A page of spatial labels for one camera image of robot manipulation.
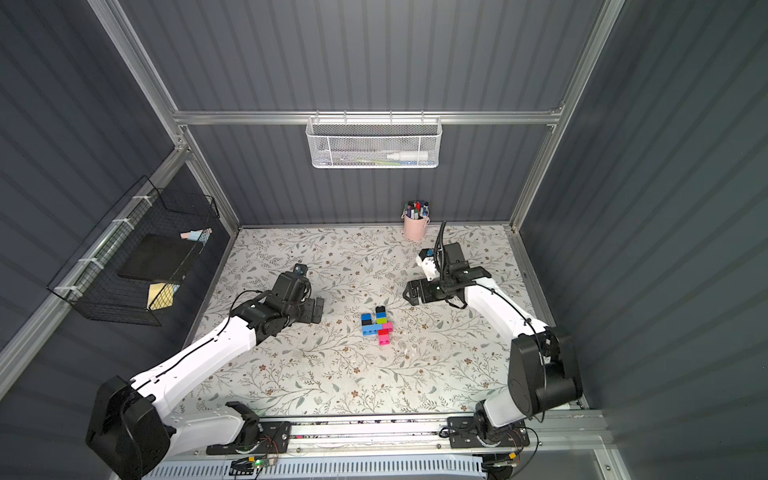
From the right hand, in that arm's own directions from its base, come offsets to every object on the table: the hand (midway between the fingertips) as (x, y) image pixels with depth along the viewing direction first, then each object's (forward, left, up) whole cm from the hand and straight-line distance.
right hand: (417, 293), depth 87 cm
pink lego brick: (-10, +9, -11) cm, 17 cm away
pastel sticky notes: (+9, +63, +15) cm, 65 cm away
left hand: (-5, +31, +2) cm, 31 cm away
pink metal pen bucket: (+33, -1, -7) cm, 34 cm away
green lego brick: (-4, +11, -9) cm, 15 cm away
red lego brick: (-8, +10, -10) cm, 16 cm away
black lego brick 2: (-5, +16, -10) cm, 19 cm away
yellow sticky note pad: (-15, +55, +22) cm, 61 cm away
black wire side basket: (-12, +71, +24) cm, 76 cm away
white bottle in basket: (+38, +2, +22) cm, 44 cm away
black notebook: (-1, +65, +18) cm, 68 cm away
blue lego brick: (-2, +11, -11) cm, 16 cm away
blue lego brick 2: (-2, +16, -11) cm, 19 cm away
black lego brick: (+1, +11, -11) cm, 16 cm away
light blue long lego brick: (-6, +13, -11) cm, 18 cm away
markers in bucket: (+35, -1, +1) cm, 35 cm away
